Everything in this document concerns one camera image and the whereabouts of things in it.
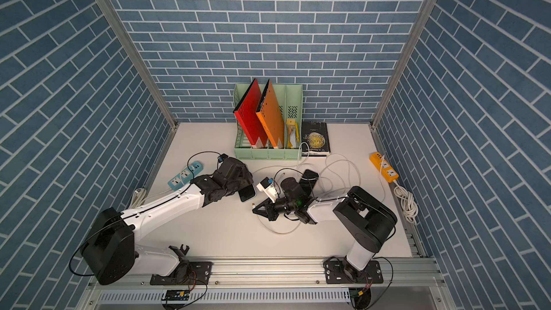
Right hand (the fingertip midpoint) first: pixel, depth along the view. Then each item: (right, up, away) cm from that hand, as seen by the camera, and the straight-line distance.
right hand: (256, 212), depth 81 cm
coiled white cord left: (-52, +2, +11) cm, 54 cm away
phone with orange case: (+22, +9, +16) cm, 28 cm away
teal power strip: (-35, +10, +16) cm, 40 cm away
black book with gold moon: (+27, +27, +30) cm, 49 cm away
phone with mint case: (-3, +8, -3) cm, 9 cm away
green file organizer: (+13, +48, +28) cm, 57 cm away
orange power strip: (+59, +13, +16) cm, 62 cm away
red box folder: (-5, +39, +6) cm, 40 cm away
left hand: (-2, +12, +5) cm, 13 cm away
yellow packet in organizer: (+15, +30, +31) cm, 46 cm away
